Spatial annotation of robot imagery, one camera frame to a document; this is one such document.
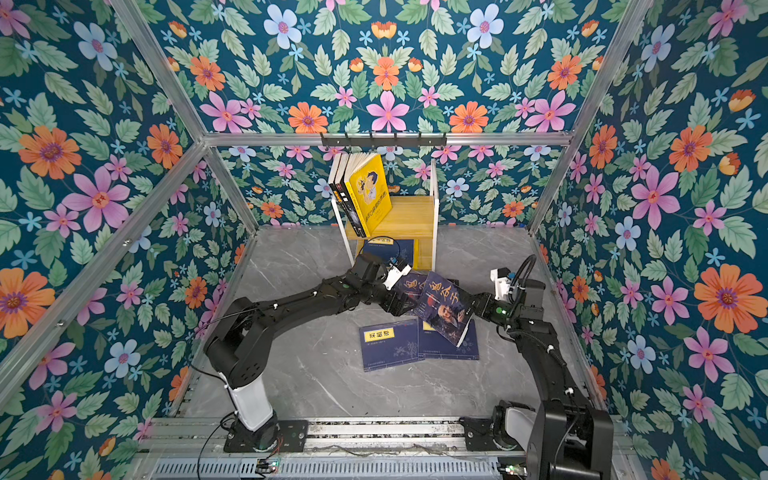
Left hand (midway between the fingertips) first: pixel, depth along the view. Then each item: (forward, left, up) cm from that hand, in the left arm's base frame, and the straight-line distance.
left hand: (414, 292), depth 84 cm
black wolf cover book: (+18, +17, +21) cm, 32 cm away
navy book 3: (+23, +6, -7) cm, 25 cm away
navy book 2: (-11, -5, -14) cm, 18 cm away
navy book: (-10, +8, -14) cm, 19 cm away
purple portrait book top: (-3, -9, -4) cm, 10 cm away
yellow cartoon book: (+23, +12, +19) cm, 32 cm away
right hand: (-3, -15, +1) cm, 15 cm away
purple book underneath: (+9, +1, -11) cm, 14 cm away
